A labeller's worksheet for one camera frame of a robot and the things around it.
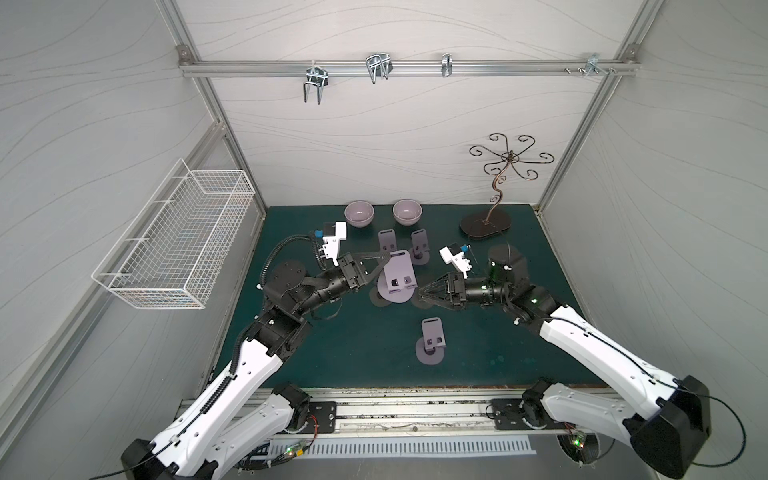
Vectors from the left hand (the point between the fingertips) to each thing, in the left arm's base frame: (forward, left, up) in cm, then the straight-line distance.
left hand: (390, 261), depth 56 cm
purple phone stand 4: (-4, -11, -36) cm, 37 cm away
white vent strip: (-26, +4, -41) cm, 48 cm away
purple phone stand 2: (+29, -9, -35) cm, 46 cm away
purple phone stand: (+31, +2, -31) cm, 44 cm away
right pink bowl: (+49, -5, -36) cm, 61 cm away
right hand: (0, -7, -13) cm, 14 cm away
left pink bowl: (+48, +14, -36) cm, 62 cm away
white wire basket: (+8, +51, -9) cm, 52 cm away
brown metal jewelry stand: (+46, -37, -39) cm, 71 cm away
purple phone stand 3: (-2, -1, -5) cm, 5 cm away
